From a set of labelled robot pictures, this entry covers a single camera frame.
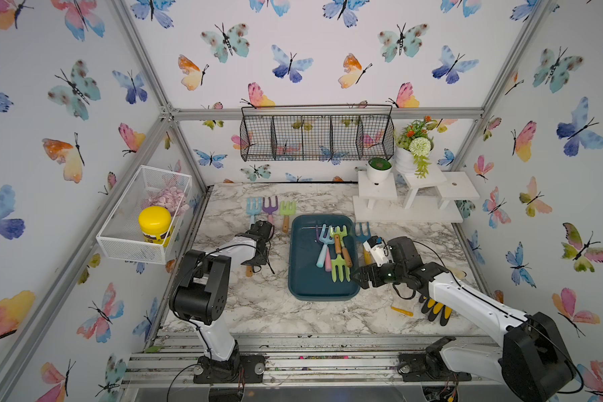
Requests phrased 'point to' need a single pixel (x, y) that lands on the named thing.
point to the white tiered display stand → (406, 198)
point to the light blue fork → (254, 211)
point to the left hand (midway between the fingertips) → (253, 255)
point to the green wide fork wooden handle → (287, 211)
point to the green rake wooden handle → (343, 234)
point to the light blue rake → (326, 240)
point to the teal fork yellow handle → (368, 255)
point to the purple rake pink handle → (270, 209)
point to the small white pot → (378, 169)
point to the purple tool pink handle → (327, 255)
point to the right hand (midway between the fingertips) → (362, 270)
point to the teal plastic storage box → (308, 282)
